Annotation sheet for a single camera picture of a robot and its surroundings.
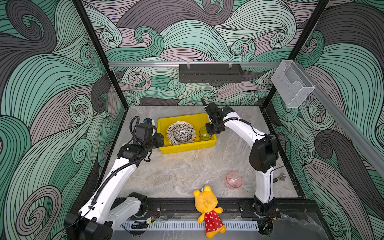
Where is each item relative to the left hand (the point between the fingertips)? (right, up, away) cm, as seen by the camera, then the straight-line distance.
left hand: (162, 135), depth 77 cm
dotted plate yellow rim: (+1, -1, +23) cm, 23 cm away
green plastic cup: (+24, -2, +14) cm, 28 cm away
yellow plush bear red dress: (+22, -30, -8) cm, 38 cm away
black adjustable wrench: (+67, -25, +7) cm, 72 cm away
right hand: (+28, +1, +14) cm, 31 cm away
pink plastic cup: (+40, -26, +5) cm, 48 cm away
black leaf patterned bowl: (+10, -1, +18) cm, 21 cm away
